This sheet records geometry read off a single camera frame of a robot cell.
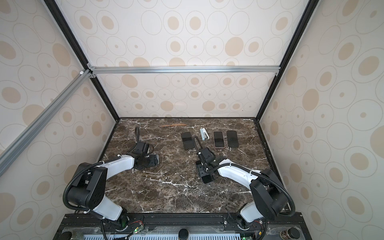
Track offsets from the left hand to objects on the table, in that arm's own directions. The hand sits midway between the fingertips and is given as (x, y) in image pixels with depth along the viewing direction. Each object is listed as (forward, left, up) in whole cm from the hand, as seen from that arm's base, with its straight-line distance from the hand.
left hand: (158, 159), depth 94 cm
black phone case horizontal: (+18, -50, -2) cm, 53 cm away
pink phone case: (+16, -40, -4) cm, 44 cm away
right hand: (-7, -29, +1) cm, 30 cm away
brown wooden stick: (+32, -6, -4) cm, 33 cm away
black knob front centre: (-39, -19, +8) cm, 44 cm away
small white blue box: (+21, -30, -1) cm, 36 cm away
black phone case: (+18, -18, -5) cm, 26 cm away
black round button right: (-39, -65, +7) cm, 76 cm away
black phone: (-13, -30, +3) cm, 33 cm away
